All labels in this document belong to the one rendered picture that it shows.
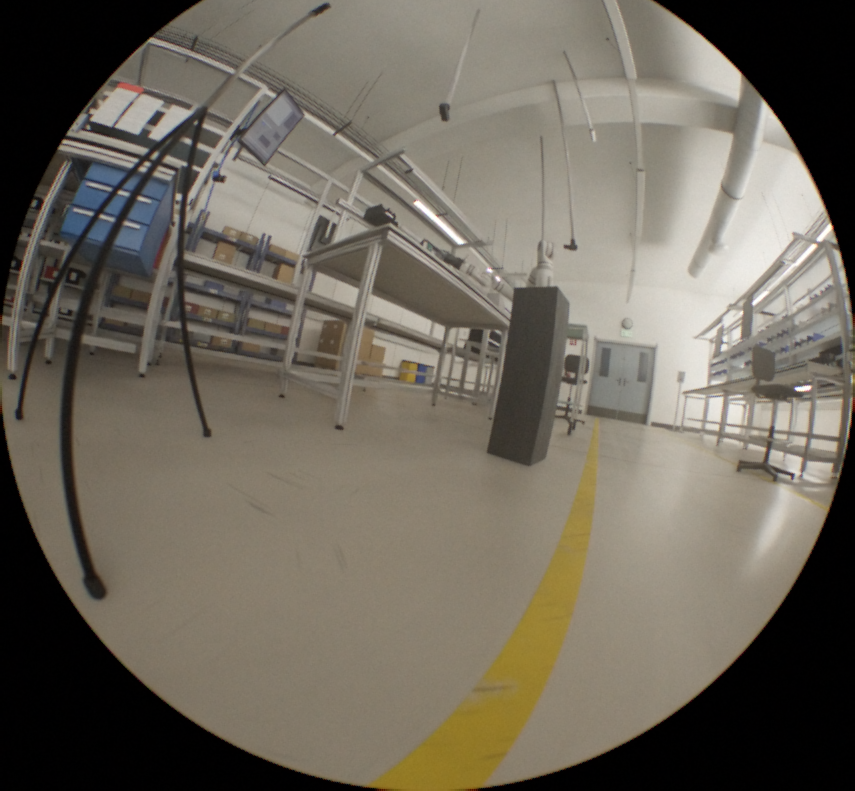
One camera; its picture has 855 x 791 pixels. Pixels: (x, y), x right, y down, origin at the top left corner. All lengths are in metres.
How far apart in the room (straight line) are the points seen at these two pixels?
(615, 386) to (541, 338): 6.70
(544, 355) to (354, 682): 1.26
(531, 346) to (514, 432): 0.41
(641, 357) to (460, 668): 7.97
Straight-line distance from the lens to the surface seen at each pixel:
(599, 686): 0.44
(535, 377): 1.29
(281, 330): 5.17
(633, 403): 7.97
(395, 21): 3.74
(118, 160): 1.38
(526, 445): 1.30
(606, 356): 8.01
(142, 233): 1.26
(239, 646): 0.39
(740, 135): 4.00
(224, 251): 4.94
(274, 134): 2.09
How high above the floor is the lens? 0.33
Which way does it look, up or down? 2 degrees up
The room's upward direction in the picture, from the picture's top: 10 degrees clockwise
